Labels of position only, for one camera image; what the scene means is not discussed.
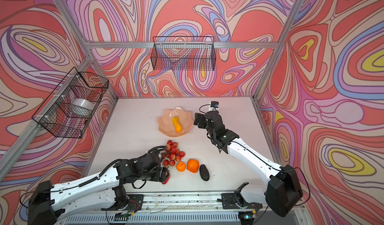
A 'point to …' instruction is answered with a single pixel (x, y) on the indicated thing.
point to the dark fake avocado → (204, 172)
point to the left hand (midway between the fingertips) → (166, 174)
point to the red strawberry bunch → (172, 154)
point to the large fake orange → (192, 165)
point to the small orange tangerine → (181, 166)
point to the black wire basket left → (65, 113)
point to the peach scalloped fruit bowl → (166, 126)
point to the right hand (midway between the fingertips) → (203, 117)
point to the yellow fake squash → (178, 126)
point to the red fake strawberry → (167, 180)
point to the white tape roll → (82, 107)
